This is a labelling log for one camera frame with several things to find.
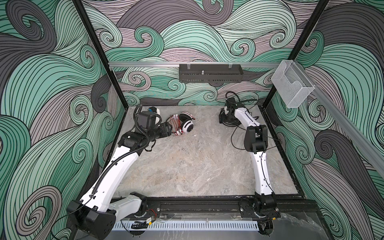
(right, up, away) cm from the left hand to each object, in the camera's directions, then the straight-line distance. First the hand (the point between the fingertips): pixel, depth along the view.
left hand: (168, 126), depth 74 cm
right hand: (+39, +3, +37) cm, 54 cm away
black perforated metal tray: (+25, +34, +24) cm, 49 cm away
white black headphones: (+9, 0, +24) cm, 26 cm away
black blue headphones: (+39, +2, +17) cm, 43 cm away
